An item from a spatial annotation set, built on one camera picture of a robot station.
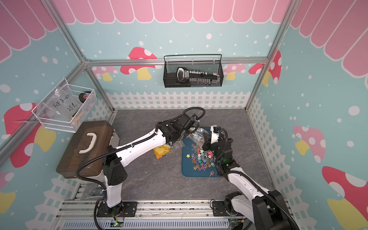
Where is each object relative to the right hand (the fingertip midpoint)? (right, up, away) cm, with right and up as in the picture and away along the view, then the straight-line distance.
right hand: (203, 133), depth 81 cm
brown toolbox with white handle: (-62, -4, -4) cm, 62 cm away
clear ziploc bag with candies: (-4, -1, +1) cm, 5 cm away
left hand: (-13, +3, +2) cm, 14 cm away
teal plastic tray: (-9, -23, +6) cm, 25 cm away
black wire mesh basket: (-20, +33, +9) cm, 40 cm away
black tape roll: (-69, +21, 0) cm, 72 cm away
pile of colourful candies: (+1, -18, +9) cm, 20 cm away
